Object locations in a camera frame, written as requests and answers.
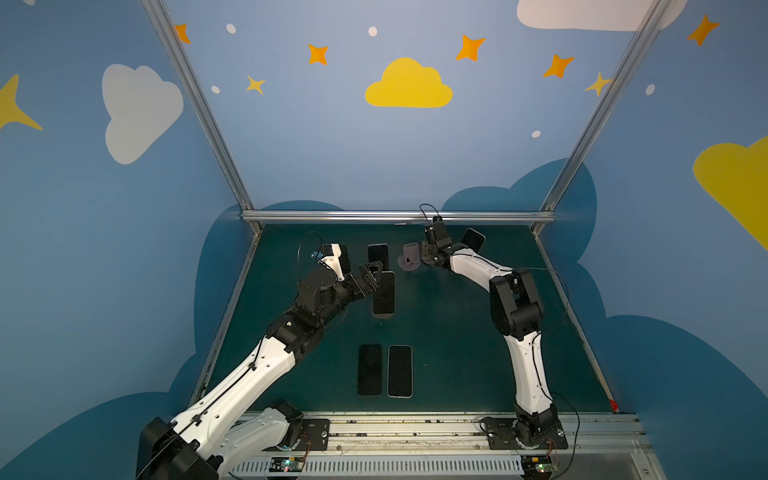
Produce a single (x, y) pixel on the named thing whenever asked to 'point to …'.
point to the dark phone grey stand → (370, 369)
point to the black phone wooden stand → (473, 239)
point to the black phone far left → (345, 262)
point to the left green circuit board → (286, 464)
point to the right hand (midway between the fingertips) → (434, 242)
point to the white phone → (400, 371)
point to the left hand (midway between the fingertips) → (376, 269)
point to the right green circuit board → (541, 463)
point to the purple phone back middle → (379, 252)
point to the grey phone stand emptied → (410, 259)
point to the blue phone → (384, 301)
